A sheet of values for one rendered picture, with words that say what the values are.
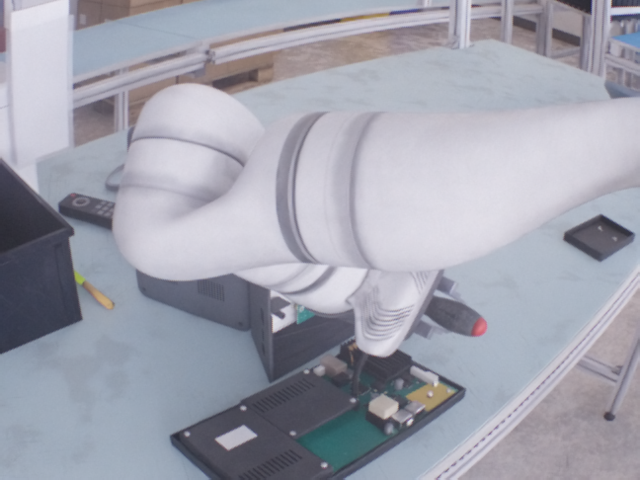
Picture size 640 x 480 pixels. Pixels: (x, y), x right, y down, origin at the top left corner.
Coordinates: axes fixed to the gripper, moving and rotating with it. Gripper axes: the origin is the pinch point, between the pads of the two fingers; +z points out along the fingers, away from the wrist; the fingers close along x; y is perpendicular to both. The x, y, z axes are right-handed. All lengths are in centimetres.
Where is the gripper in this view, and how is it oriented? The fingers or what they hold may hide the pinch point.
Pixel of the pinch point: (457, 317)
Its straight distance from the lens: 68.6
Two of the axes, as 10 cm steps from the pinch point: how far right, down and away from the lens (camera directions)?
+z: 5.0, 3.0, 8.2
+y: -7.5, -3.3, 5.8
